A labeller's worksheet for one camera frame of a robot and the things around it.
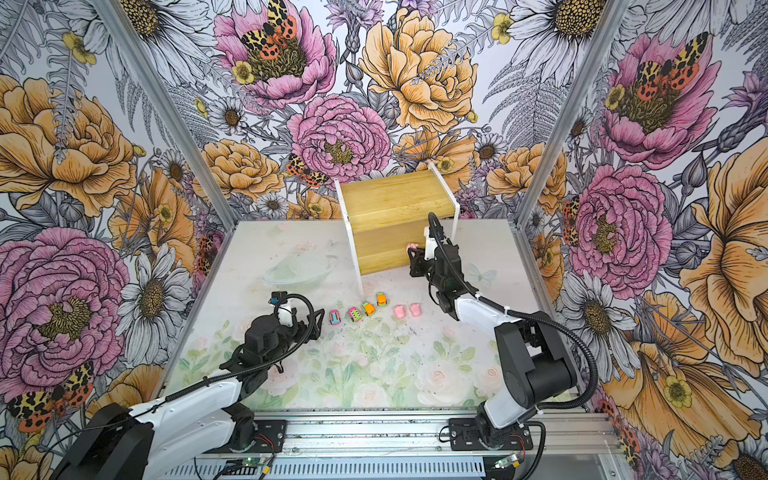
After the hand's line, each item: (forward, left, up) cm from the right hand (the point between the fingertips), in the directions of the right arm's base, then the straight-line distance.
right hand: (410, 257), depth 90 cm
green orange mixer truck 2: (-6, +9, -14) cm, 18 cm away
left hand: (-14, +29, -9) cm, 34 cm away
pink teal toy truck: (-12, +23, -13) cm, 29 cm away
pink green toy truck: (-11, +17, -14) cm, 25 cm away
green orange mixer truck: (-9, +13, -13) cm, 21 cm away
